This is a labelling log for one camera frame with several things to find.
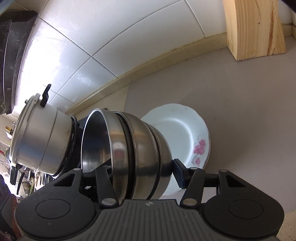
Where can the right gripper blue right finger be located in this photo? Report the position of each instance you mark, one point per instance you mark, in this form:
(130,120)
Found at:
(190,179)

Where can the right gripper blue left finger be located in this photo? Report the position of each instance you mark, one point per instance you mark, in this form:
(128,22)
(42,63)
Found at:
(105,191)

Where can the steel bowl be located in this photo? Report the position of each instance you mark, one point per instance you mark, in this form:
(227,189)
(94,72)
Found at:
(165,160)
(104,139)
(145,157)

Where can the floral white plate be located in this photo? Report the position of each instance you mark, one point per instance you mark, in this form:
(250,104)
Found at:
(185,132)

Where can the black gas stove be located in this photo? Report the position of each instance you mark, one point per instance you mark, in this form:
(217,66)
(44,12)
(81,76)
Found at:
(79,155)

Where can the large aluminium pot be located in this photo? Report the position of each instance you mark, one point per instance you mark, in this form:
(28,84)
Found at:
(40,138)

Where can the wooden knife block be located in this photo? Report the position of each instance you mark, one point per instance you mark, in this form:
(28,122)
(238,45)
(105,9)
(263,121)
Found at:
(253,29)

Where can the black range hood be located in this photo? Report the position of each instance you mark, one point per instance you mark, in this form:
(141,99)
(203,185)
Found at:
(16,27)

